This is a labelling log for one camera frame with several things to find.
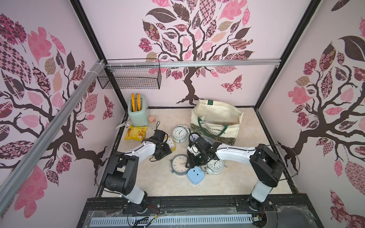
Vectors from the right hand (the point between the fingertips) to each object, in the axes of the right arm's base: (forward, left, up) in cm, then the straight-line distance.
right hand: (189, 164), depth 85 cm
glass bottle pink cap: (+31, +26, +7) cm, 40 cm away
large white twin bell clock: (-2, -16, 0) cm, 16 cm away
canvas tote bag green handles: (+33, -22, +2) cm, 40 cm away
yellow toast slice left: (+37, +37, +18) cm, 56 cm away
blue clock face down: (-6, -4, -1) cm, 7 cm away
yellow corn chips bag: (+24, +37, 0) cm, 44 cm away
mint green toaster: (+32, +34, +7) cm, 47 cm away
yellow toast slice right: (+39, +34, +17) cm, 54 cm away
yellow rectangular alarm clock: (+16, +12, -1) cm, 20 cm away
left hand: (+7, +14, -3) cm, 16 cm away
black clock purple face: (+21, -4, -1) cm, 21 cm away
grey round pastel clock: (+1, +7, -1) cm, 7 cm away
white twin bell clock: (+22, +6, +1) cm, 23 cm away
